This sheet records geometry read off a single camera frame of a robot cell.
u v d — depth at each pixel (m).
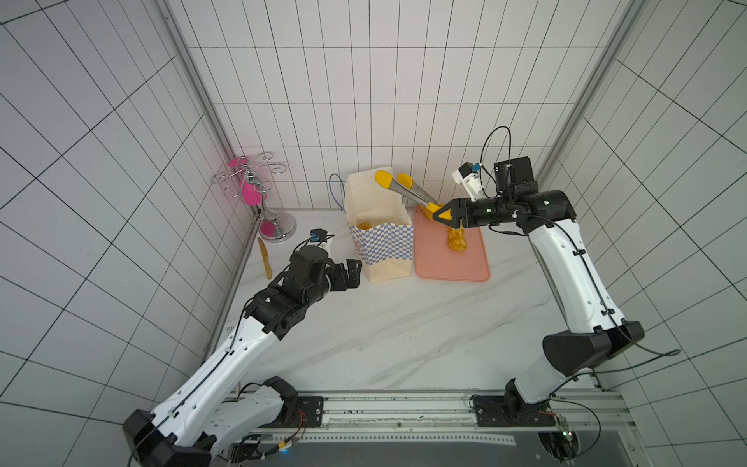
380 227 0.80
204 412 0.39
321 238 0.62
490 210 0.58
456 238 1.07
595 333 0.41
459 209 0.61
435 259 1.07
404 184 0.81
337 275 0.62
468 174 0.62
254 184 0.92
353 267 0.64
